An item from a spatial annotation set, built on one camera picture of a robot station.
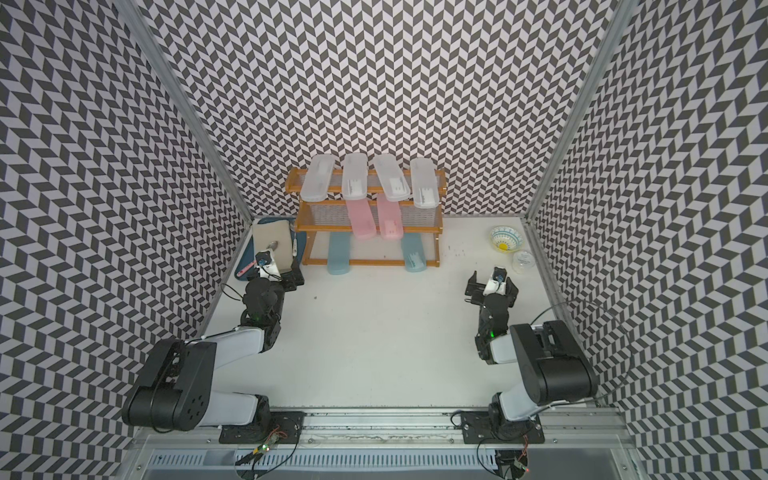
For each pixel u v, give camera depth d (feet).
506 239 3.55
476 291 2.69
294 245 3.62
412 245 3.55
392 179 2.92
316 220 3.37
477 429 2.38
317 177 2.99
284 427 2.36
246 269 3.33
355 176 2.94
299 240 3.65
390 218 3.13
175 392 1.40
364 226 3.09
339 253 3.45
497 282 2.48
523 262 3.26
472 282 2.71
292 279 2.64
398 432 2.40
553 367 1.46
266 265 2.39
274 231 3.73
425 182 2.86
